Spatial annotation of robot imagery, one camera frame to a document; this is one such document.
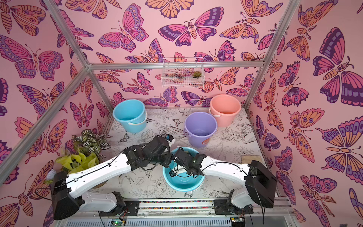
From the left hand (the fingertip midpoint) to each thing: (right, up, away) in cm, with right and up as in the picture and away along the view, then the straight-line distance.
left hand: (174, 157), depth 75 cm
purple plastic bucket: (+16, +15, +23) cm, 31 cm away
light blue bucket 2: (+1, -9, -3) cm, 10 cm away
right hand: (+7, -2, +9) cm, 12 cm away
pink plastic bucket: (+36, +29, +32) cm, 56 cm away
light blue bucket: (-33, +24, +29) cm, 50 cm away
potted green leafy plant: (-48, +3, +1) cm, 48 cm away
